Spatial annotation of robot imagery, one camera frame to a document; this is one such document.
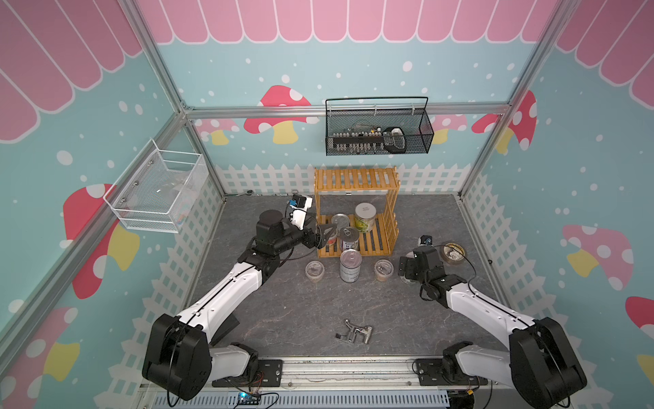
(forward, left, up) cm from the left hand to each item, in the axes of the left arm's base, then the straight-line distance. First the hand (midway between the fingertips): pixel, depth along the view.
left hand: (325, 223), depth 77 cm
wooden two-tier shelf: (+11, -22, -24) cm, 35 cm away
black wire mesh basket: (+41, -13, +9) cm, 44 cm away
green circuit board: (-42, +21, -28) cm, 55 cm away
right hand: (-2, -31, -18) cm, 36 cm away
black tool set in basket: (+30, -10, +9) cm, 33 cm away
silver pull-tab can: (+15, -5, -18) cm, 24 cm away
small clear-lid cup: (+8, -2, -22) cm, 23 cm away
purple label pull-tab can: (+7, -8, -16) cm, 20 cm away
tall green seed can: (-6, -8, -15) cm, 18 cm away
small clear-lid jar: (-5, +4, -20) cm, 21 cm away
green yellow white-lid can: (+16, -14, -15) cm, 26 cm away
